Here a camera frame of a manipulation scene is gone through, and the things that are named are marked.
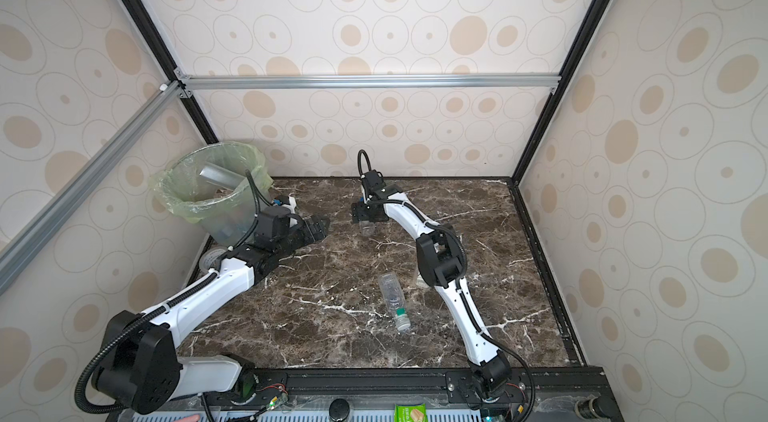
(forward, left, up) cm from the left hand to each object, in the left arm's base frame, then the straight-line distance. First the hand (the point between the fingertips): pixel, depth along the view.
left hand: (325, 219), depth 83 cm
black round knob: (-44, -8, -8) cm, 45 cm away
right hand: (+14, -8, -17) cm, 23 cm away
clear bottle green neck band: (-16, -20, -19) cm, 31 cm away
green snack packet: (-44, -24, -16) cm, 52 cm away
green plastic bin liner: (+9, +43, 0) cm, 44 cm away
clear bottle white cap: (+17, +36, -1) cm, 40 cm away
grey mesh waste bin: (+2, +31, -7) cm, 32 cm away
